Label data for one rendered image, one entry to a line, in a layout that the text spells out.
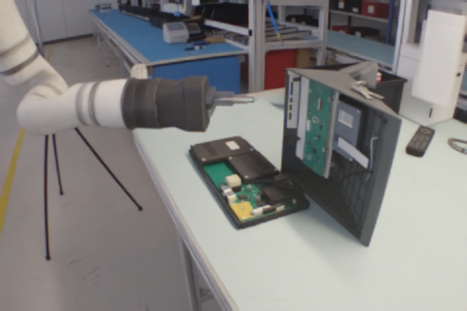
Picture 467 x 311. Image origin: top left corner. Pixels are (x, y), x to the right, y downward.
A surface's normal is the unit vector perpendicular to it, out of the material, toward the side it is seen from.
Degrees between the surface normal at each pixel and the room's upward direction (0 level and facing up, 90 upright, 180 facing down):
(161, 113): 90
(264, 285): 0
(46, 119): 104
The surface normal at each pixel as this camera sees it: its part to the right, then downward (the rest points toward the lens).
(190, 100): -0.11, 0.48
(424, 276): -0.01, -0.88
